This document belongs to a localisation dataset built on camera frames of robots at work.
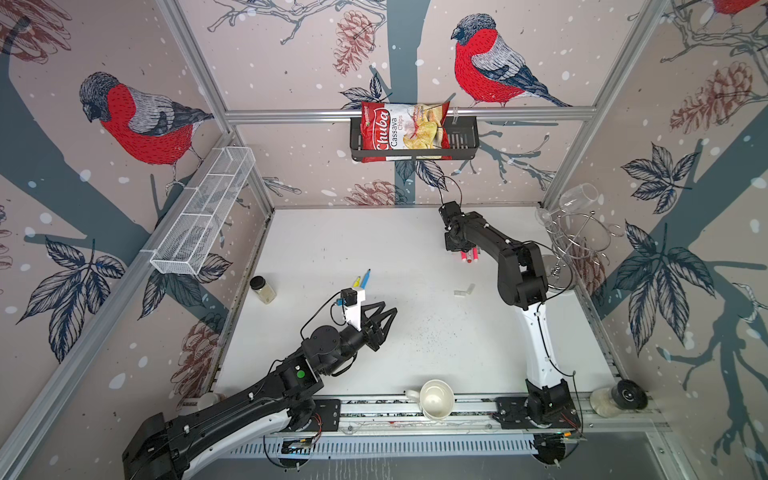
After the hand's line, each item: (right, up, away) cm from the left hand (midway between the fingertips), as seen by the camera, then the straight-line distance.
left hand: (390, 311), depth 69 cm
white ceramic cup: (+12, -25, +7) cm, 28 cm away
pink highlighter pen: (+26, +10, +38) cm, 47 cm away
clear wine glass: (+55, +29, +19) cm, 65 cm away
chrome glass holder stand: (+68, +18, +35) cm, 79 cm away
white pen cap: (+23, -1, +27) cm, 35 cm away
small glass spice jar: (-39, +1, +20) cm, 44 cm away
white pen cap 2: (+26, 0, +28) cm, 39 cm away
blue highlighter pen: (-9, +3, +32) cm, 33 cm away
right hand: (+24, +13, +39) cm, 47 cm away
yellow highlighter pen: (-11, +2, +29) cm, 31 cm away
